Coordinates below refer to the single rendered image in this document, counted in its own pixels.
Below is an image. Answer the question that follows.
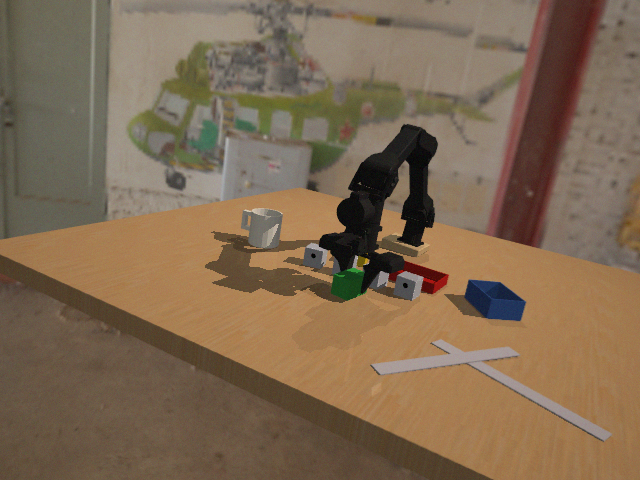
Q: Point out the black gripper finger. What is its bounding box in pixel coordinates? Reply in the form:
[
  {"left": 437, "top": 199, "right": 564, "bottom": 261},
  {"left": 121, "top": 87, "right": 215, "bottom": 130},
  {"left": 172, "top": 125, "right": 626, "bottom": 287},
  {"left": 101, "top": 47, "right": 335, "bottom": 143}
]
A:
[
  {"left": 331, "top": 254, "right": 355, "bottom": 272},
  {"left": 361, "top": 264, "right": 381, "bottom": 294}
]

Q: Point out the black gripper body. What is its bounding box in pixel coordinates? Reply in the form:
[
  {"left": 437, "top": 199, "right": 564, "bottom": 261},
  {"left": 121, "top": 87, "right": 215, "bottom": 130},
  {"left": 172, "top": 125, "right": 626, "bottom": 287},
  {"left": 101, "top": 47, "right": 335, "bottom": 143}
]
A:
[{"left": 319, "top": 223, "right": 405, "bottom": 274}]

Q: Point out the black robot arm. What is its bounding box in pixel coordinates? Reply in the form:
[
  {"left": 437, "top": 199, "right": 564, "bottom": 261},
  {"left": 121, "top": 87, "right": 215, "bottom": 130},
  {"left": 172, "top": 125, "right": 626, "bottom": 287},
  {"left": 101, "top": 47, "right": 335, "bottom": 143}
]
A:
[{"left": 330, "top": 124, "right": 438, "bottom": 259}]

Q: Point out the grey flat bar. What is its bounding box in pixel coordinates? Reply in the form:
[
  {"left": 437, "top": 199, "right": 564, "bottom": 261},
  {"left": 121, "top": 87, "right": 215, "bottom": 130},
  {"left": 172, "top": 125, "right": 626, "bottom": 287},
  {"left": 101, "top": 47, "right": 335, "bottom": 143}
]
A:
[
  {"left": 431, "top": 339, "right": 612, "bottom": 442},
  {"left": 371, "top": 346, "right": 521, "bottom": 375}
]

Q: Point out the red tray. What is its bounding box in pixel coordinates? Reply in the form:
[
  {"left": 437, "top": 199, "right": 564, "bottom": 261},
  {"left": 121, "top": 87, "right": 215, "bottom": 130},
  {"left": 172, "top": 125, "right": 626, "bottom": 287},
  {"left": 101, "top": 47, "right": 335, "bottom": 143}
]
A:
[{"left": 388, "top": 261, "right": 449, "bottom": 294}]

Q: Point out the blue open-top tray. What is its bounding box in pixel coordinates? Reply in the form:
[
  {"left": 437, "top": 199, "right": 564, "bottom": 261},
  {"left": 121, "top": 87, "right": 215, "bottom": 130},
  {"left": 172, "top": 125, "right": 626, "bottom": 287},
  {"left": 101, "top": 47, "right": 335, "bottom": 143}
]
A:
[{"left": 464, "top": 279, "right": 526, "bottom": 321}]

